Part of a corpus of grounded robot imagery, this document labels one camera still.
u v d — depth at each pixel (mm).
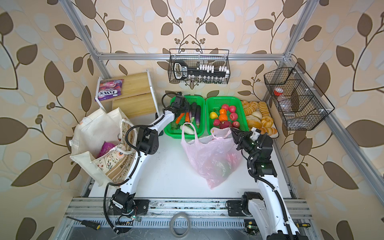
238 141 667
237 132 691
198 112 1107
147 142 693
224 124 963
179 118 905
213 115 1085
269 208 445
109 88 807
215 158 806
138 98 1118
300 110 746
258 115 1062
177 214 736
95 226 680
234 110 1118
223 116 1056
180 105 890
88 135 803
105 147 806
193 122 1078
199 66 807
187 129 958
